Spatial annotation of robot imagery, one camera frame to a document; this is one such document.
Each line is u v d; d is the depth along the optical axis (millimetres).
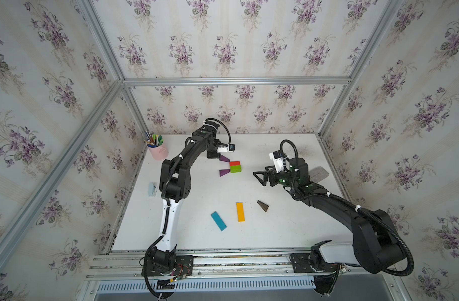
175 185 604
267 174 736
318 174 983
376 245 419
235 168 1035
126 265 748
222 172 1005
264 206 879
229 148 901
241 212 882
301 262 742
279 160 751
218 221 855
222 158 1073
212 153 905
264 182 751
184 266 721
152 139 1031
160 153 1012
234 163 1047
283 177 736
